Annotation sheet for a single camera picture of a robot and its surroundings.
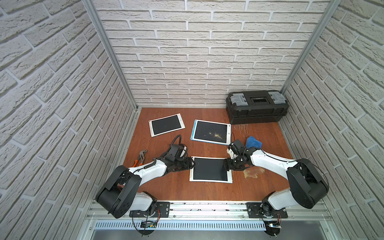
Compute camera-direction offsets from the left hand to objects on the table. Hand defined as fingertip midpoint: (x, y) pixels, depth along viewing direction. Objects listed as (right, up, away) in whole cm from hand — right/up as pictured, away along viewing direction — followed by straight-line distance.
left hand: (193, 162), depth 87 cm
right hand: (+22, -3, +1) cm, 22 cm away
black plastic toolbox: (+42, +35, +10) cm, 55 cm away
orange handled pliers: (-33, +3, +5) cm, 33 cm away
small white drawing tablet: (-21, +22, +22) cm, 38 cm away
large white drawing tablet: (+10, -5, +4) cm, 12 cm away
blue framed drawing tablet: (+13, +17, +17) cm, 27 cm away
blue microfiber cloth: (+38, +12, +8) cm, 40 cm away
